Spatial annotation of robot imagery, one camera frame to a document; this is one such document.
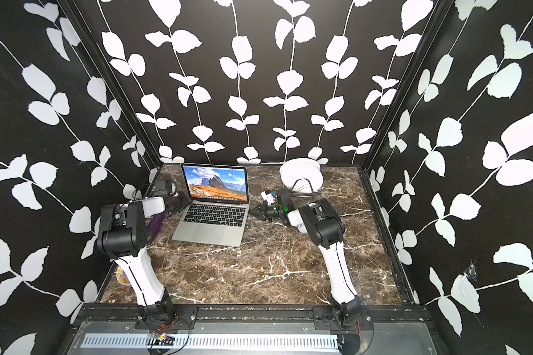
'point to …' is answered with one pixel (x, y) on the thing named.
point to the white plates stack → (302, 175)
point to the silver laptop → (218, 214)
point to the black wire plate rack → (301, 194)
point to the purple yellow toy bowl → (122, 277)
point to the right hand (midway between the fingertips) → (247, 211)
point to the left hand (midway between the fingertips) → (193, 196)
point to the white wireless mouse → (301, 227)
